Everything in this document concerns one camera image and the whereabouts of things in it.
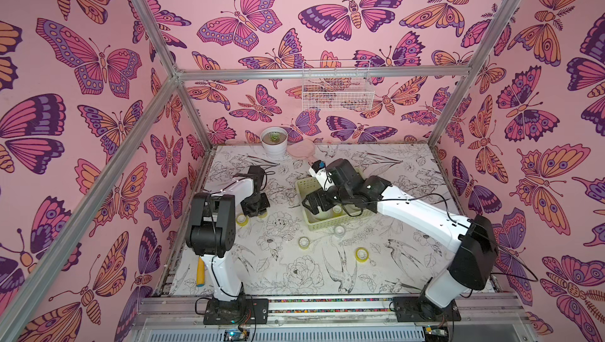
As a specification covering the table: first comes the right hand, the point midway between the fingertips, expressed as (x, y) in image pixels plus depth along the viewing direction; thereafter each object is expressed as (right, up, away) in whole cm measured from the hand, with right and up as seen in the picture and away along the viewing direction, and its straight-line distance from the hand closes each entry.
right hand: (308, 200), depth 77 cm
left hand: (-18, -7, +21) cm, 28 cm away
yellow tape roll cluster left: (-18, -9, +18) cm, 27 cm away
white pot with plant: (-16, +22, +32) cm, 42 cm away
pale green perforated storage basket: (+8, -8, +12) cm, 16 cm away
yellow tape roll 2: (-25, -11, +16) cm, 32 cm away
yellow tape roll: (+20, -21, +8) cm, 30 cm away
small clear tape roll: (+12, -14, +14) cm, 23 cm away
